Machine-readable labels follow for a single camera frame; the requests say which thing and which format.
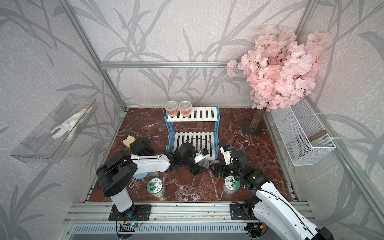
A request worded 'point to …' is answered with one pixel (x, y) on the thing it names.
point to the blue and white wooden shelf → (201, 129)
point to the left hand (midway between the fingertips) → (204, 164)
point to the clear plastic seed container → (204, 162)
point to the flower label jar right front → (231, 185)
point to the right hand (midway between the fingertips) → (216, 164)
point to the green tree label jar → (155, 187)
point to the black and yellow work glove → (142, 146)
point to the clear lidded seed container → (185, 107)
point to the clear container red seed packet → (171, 106)
